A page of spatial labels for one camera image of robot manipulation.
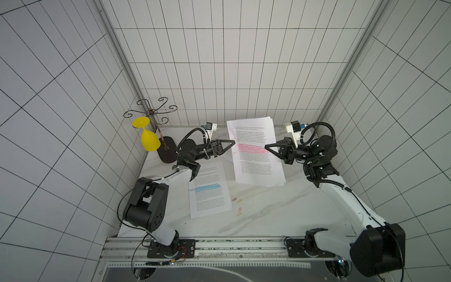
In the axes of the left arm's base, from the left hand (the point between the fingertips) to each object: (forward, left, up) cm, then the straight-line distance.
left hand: (233, 144), depth 74 cm
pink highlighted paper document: (-8, -8, -2) cm, 12 cm away
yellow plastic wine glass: (+6, +40, -6) cm, 41 cm away
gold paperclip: (-14, -4, -29) cm, 32 cm away
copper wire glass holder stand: (+15, +38, -25) cm, 48 cm away
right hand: (-6, -13, +7) cm, 16 cm away
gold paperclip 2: (-20, -4, -29) cm, 36 cm away
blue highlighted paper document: (-9, +12, -29) cm, 33 cm away
